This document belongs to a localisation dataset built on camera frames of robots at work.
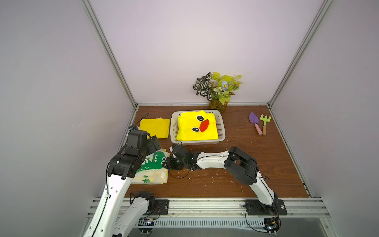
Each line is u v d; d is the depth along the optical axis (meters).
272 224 0.70
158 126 1.06
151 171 0.82
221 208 0.75
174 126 0.97
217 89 0.97
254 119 1.10
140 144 0.51
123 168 0.44
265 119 1.10
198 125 0.99
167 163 0.80
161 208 0.73
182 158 0.70
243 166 0.52
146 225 0.72
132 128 0.61
